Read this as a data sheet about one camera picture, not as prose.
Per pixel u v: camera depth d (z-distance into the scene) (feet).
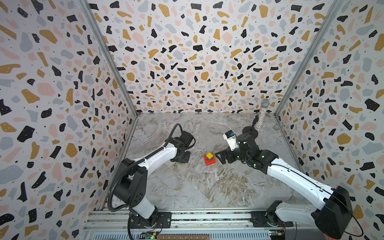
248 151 1.93
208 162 2.96
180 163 2.64
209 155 2.88
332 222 1.28
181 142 2.12
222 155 2.30
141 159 1.58
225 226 2.40
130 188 1.44
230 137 2.26
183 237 2.21
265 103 2.75
